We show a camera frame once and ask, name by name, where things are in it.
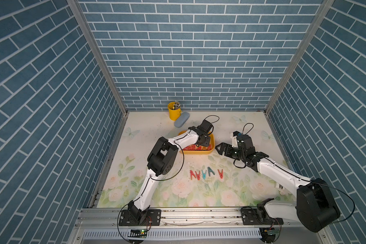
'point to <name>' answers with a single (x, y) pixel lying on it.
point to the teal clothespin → (210, 170)
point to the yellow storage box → (194, 149)
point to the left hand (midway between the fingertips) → (208, 142)
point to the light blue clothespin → (204, 174)
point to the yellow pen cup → (175, 111)
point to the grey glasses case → (182, 119)
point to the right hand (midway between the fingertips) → (222, 149)
